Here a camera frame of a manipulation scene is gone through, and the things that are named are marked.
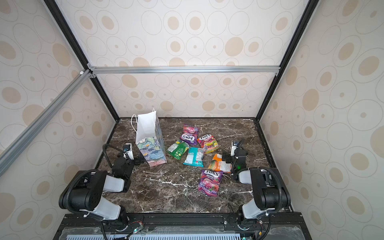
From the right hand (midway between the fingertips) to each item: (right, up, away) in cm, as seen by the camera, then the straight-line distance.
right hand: (239, 150), depth 94 cm
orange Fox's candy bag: (-14, -8, -3) cm, 17 cm away
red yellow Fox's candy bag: (-19, +4, +6) cm, 20 cm away
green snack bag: (-39, 0, +3) cm, 39 cm away
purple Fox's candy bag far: (-32, +10, +12) cm, 35 cm away
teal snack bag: (-28, -4, 0) cm, 28 cm away
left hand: (-62, +2, -4) cm, 62 cm away
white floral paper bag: (-51, +9, -18) cm, 55 cm away
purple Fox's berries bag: (-20, -17, -10) cm, 28 cm away
